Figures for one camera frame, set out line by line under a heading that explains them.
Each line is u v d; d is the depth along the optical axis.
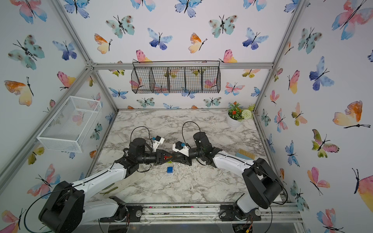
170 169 0.87
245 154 0.96
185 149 0.68
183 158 0.70
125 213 0.72
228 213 0.74
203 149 0.66
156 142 0.76
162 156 0.71
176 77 0.98
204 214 0.75
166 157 0.75
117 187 0.81
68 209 0.40
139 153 0.65
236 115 0.99
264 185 0.44
